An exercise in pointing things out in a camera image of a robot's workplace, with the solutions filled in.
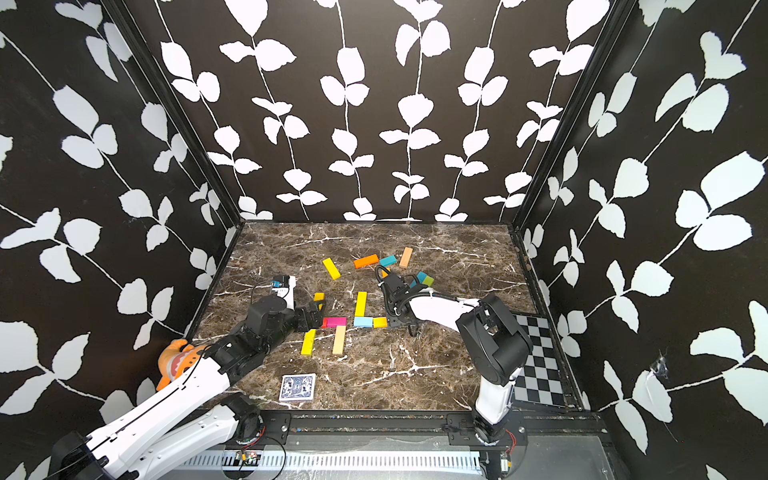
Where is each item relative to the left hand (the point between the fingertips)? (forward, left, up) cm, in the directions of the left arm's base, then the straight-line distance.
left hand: (314, 299), depth 79 cm
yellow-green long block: (-5, +4, -16) cm, 17 cm away
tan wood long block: (-5, -5, -16) cm, 18 cm away
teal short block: (+24, -21, -16) cm, 36 cm away
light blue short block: (+1, -13, -17) cm, 21 cm away
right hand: (+3, -24, -15) cm, 28 cm away
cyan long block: (+17, -33, -16) cm, 40 cm away
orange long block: (+26, -14, -17) cm, 34 cm away
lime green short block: (+15, -35, -16) cm, 41 cm away
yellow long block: (+10, +3, -16) cm, 19 cm away
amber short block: (0, -18, -16) cm, 24 cm away
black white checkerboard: (-20, -59, -11) cm, 64 cm away
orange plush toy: (-11, +37, -9) cm, 39 cm away
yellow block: (+23, 0, -17) cm, 29 cm away
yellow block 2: (+7, -11, -16) cm, 21 cm away
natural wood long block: (+26, -27, -16) cm, 41 cm away
